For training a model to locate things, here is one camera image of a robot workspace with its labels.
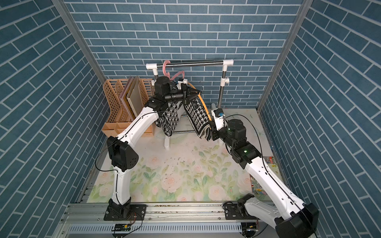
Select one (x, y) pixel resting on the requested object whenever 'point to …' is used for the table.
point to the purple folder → (124, 100)
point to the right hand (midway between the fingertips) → (212, 120)
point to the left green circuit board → (124, 227)
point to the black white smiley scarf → (168, 120)
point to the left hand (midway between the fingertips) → (205, 93)
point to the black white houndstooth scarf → (197, 118)
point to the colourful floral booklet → (257, 189)
